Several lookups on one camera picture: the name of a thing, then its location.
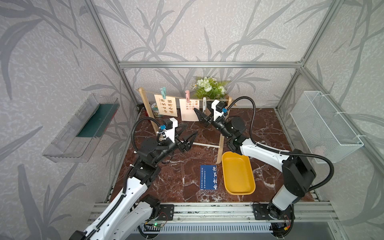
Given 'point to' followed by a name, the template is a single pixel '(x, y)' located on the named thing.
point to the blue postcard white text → (208, 177)
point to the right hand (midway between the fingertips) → (200, 103)
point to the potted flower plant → (208, 88)
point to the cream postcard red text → (187, 111)
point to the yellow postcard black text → (166, 106)
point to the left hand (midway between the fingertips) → (192, 131)
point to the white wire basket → (324, 131)
